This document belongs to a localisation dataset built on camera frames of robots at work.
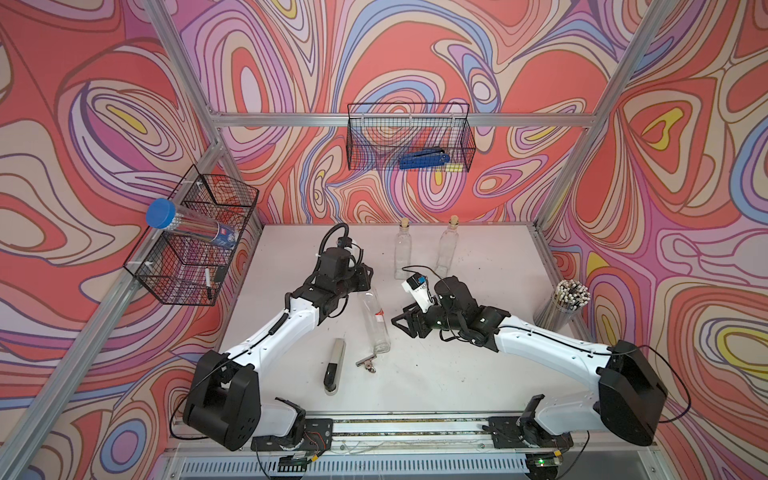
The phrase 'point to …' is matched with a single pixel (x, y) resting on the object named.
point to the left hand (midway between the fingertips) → (373, 271)
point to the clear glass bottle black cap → (378, 330)
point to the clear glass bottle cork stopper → (403, 251)
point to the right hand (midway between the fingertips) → (401, 323)
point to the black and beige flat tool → (333, 370)
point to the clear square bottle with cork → (448, 247)
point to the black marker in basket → (207, 280)
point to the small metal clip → (367, 362)
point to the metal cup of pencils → (557, 312)
